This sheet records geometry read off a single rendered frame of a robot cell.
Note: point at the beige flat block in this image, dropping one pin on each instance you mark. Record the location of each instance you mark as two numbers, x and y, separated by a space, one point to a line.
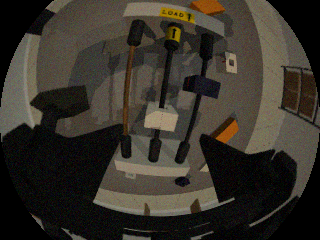
204 167

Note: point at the orange rectangular block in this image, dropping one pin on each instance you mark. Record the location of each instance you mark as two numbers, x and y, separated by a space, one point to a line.
209 7
226 131

